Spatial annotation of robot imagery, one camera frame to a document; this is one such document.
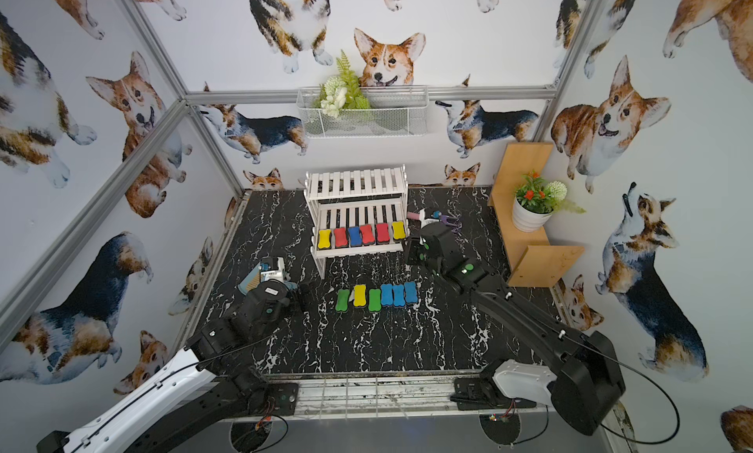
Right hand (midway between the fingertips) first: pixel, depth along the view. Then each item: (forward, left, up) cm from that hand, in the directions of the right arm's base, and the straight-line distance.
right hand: (414, 233), depth 79 cm
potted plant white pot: (+14, -38, -3) cm, 40 cm away
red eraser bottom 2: (+7, +14, -9) cm, 18 cm away
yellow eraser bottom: (+4, +27, -8) cm, 28 cm away
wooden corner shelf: (-4, -33, -8) cm, 34 cm away
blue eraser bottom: (+6, +18, -9) cm, 21 cm away
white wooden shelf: (+11, +20, +3) cm, 23 cm away
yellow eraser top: (-8, +17, -21) cm, 28 cm away
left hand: (-11, +30, -4) cm, 32 cm away
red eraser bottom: (+6, +22, -9) cm, 25 cm away
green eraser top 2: (-11, +12, -21) cm, 26 cm away
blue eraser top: (-6, +1, -23) cm, 24 cm away
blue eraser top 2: (-8, +5, -21) cm, 23 cm away
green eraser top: (-9, +22, -21) cm, 32 cm away
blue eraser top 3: (-7, +9, -21) cm, 24 cm away
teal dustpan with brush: (-3, +53, -21) cm, 57 cm away
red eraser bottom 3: (+8, +10, -10) cm, 16 cm away
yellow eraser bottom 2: (+7, +4, -9) cm, 12 cm away
